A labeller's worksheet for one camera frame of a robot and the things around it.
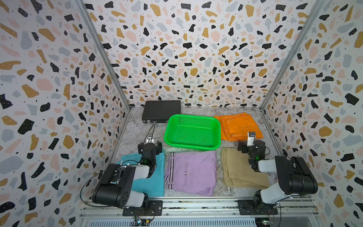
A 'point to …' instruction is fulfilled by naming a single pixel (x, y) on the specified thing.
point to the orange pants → (238, 127)
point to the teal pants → (153, 186)
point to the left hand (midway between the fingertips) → (151, 141)
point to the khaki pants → (237, 172)
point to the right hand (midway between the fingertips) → (247, 139)
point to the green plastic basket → (193, 132)
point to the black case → (159, 111)
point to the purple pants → (194, 172)
